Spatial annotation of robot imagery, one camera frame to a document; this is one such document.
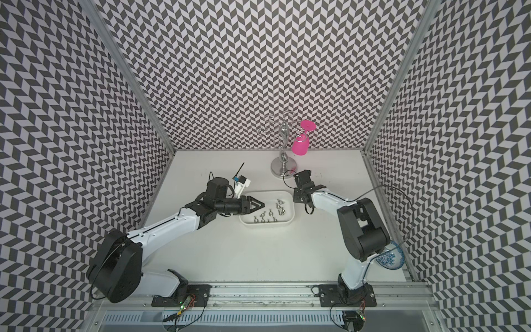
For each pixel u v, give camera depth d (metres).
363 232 0.47
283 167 1.09
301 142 0.94
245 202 0.72
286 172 1.12
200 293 0.72
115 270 0.42
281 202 0.97
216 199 0.66
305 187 0.74
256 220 0.91
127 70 0.87
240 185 0.77
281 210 0.94
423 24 0.70
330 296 0.73
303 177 0.76
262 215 0.93
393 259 0.80
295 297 0.75
